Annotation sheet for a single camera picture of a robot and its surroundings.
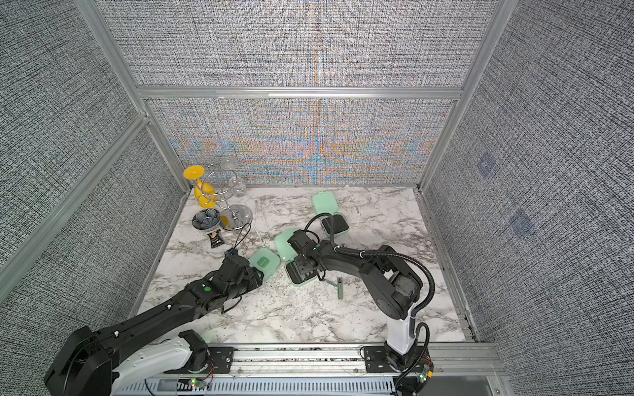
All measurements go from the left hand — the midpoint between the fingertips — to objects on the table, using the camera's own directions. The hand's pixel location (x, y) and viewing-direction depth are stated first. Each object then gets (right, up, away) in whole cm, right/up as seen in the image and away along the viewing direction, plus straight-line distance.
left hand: (265, 274), depth 84 cm
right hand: (+13, +5, +9) cm, 17 cm away
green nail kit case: (+6, +6, +10) cm, 13 cm away
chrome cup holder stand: (-23, +31, +14) cm, 41 cm away
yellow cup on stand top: (-28, +36, +6) cm, 46 cm away
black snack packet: (-23, +10, +16) cm, 30 cm away
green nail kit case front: (-1, +3, +9) cm, 9 cm away
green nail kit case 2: (+22, +26, +27) cm, 43 cm away
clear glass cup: (-14, +31, +16) cm, 38 cm away
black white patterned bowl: (-30, +18, +22) cm, 41 cm away
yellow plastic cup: (-24, +29, +8) cm, 38 cm away
